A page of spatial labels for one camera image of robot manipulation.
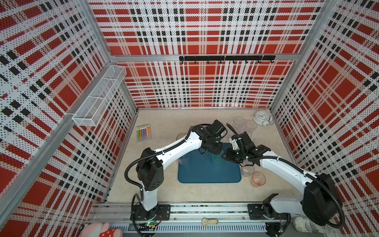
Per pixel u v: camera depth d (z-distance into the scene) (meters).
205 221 0.70
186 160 0.84
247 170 0.88
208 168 0.88
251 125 1.06
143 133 1.05
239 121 1.10
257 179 0.84
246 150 0.65
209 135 0.58
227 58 0.89
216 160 0.88
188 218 0.73
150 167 0.45
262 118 1.11
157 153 0.47
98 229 0.65
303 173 0.45
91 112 0.93
